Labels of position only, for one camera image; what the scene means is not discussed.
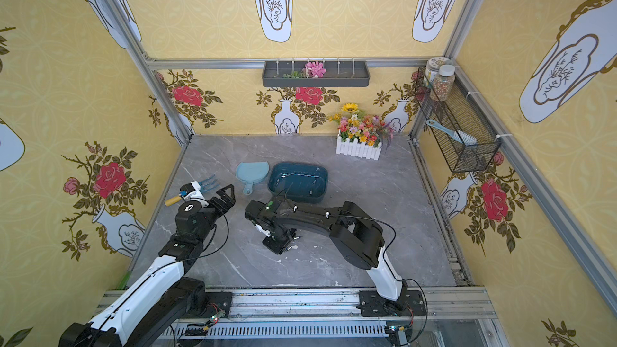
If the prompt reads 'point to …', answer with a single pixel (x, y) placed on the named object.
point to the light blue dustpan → (251, 173)
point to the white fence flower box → (361, 135)
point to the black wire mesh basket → (456, 127)
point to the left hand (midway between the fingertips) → (217, 190)
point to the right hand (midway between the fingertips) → (284, 238)
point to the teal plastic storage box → (298, 182)
